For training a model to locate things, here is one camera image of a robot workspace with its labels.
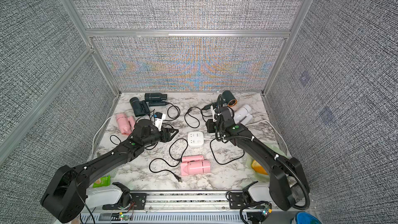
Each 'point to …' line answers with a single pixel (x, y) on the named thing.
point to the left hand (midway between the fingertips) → (178, 130)
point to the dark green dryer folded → (140, 108)
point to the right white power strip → (195, 139)
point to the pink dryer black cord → (175, 176)
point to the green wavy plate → (254, 175)
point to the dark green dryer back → (156, 99)
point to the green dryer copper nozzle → (228, 98)
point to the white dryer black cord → (215, 159)
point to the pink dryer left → (126, 124)
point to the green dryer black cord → (201, 110)
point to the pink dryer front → (195, 165)
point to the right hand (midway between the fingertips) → (207, 119)
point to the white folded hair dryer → (243, 115)
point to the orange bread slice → (258, 167)
